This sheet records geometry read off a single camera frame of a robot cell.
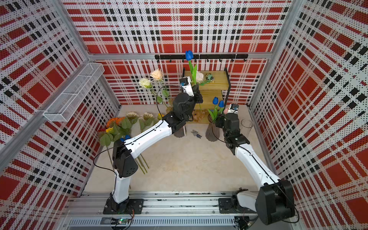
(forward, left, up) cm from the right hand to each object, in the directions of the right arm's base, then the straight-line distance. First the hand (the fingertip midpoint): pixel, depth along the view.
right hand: (224, 114), depth 81 cm
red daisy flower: (+3, +82, -19) cm, 84 cm away
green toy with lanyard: (+22, +7, +9) cm, 25 cm away
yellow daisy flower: (+17, +44, -21) cm, 52 cm away
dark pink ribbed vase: (+4, +4, -26) cm, 27 cm away
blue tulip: (+6, +1, +2) cm, 7 cm away
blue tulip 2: (+8, +4, +3) cm, 9 cm away
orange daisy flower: (+11, +74, -18) cm, 77 cm away
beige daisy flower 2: (+16, +53, -20) cm, 59 cm away
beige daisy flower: (+17, +66, -19) cm, 70 cm away
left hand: (+6, +14, +16) cm, 22 cm away
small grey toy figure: (+2, +16, -24) cm, 29 cm away
